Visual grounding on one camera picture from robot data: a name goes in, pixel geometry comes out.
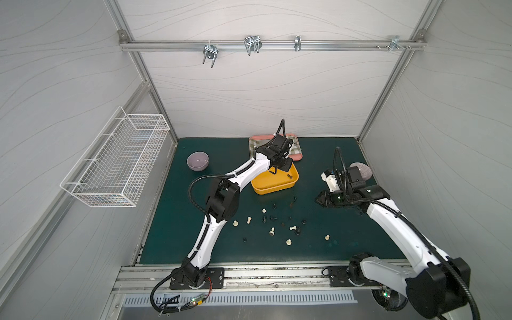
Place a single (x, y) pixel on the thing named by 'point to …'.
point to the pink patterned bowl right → (364, 170)
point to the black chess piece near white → (298, 230)
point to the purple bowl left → (198, 161)
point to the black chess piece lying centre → (271, 218)
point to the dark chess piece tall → (294, 198)
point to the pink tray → (293, 157)
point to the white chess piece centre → (272, 232)
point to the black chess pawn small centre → (282, 224)
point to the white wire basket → (113, 170)
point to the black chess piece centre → (264, 220)
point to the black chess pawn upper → (274, 206)
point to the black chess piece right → (304, 221)
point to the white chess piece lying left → (249, 218)
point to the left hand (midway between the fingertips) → (289, 163)
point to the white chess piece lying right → (294, 227)
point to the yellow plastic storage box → (265, 182)
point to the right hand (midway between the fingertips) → (319, 198)
